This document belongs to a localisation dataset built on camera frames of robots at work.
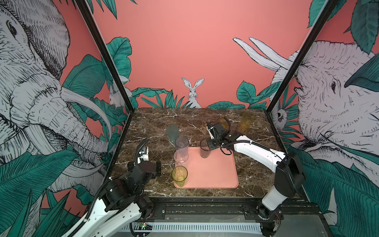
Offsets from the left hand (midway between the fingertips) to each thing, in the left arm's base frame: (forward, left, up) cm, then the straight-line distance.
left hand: (150, 159), depth 69 cm
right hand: (+15, -30, -8) cm, 35 cm away
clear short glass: (+10, -14, -18) cm, 25 cm away
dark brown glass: (+9, -28, -8) cm, 30 cm away
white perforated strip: (-26, -19, -21) cm, 39 cm away
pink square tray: (+1, -36, -21) cm, 42 cm away
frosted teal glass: (+30, -7, -21) cm, 37 cm away
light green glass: (-1, -13, -19) cm, 23 cm away
